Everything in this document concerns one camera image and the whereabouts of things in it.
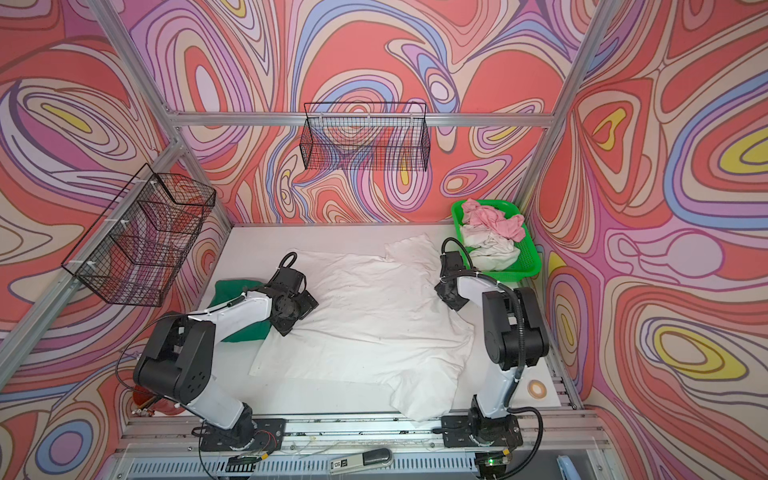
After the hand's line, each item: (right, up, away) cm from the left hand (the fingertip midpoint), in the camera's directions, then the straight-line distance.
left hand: (314, 311), depth 94 cm
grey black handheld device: (+20, -28, -28) cm, 44 cm away
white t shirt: (+21, -3, 0) cm, 21 cm away
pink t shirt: (+66, +30, +16) cm, 75 cm away
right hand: (+45, +3, +4) cm, 45 cm away
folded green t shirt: (-28, +7, +1) cm, 29 cm away
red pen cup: (-36, -22, -17) cm, 46 cm away
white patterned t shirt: (+61, +19, +13) cm, 65 cm away
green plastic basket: (+72, +15, +7) cm, 74 cm away
